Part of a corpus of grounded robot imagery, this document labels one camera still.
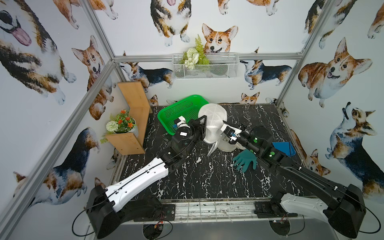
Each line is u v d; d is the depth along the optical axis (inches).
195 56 30.8
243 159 35.3
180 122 25.5
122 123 32.5
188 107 46.2
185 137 19.6
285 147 38.4
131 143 33.0
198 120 26.1
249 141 23.5
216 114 26.7
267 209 28.9
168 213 28.9
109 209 15.0
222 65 36.4
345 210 15.0
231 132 22.3
